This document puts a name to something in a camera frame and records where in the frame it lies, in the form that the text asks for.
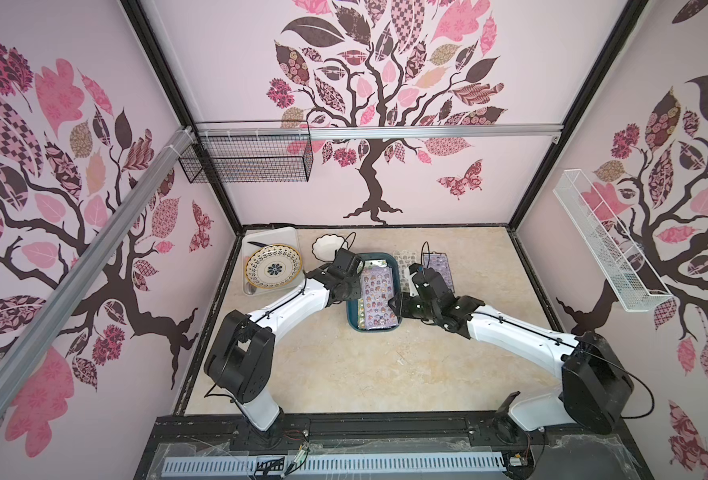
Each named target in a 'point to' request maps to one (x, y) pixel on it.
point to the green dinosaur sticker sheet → (406, 258)
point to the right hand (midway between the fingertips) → (391, 305)
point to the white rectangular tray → (254, 238)
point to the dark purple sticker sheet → (440, 264)
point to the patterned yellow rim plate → (273, 266)
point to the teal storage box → (368, 308)
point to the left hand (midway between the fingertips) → (349, 293)
